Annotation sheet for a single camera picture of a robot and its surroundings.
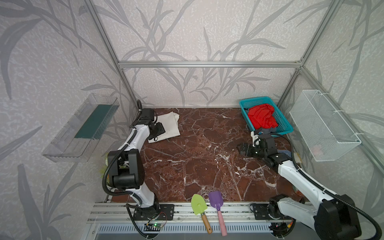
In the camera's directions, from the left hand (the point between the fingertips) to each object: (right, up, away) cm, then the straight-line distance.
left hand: (161, 126), depth 92 cm
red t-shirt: (+67, +6, +9) cm, 68 cm away
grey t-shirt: (+70, -3, +6) cm, 70 cm away
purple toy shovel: (+33, -37, -17) cm, 52 cm away
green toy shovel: (+24, -41, -17) cm, 50 cm away
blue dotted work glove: (+82, -18, +3) cm, 84 cm away
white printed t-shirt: (+2, +2, +16) cm, 16 cm away
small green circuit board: (+4, -47, -22) cm, 52 cm away
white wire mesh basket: (+79, -2, -29) cm, 84 cm away
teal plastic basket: (+82, -1, +10) cm, 83 cm away
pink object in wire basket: (+82, -12, -20) cm, 86 cm away
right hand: (+49, -10, -7) cm, 51 cm away
